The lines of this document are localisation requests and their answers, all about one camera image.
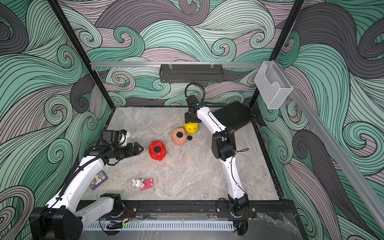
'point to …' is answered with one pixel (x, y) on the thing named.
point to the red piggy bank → (157, 156)
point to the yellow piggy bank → (191, 127)
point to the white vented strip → (161, 225)
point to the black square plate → (234, 115)
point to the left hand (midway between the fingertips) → (136, 149)
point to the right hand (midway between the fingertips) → (189, 120)
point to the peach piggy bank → (178, 141)
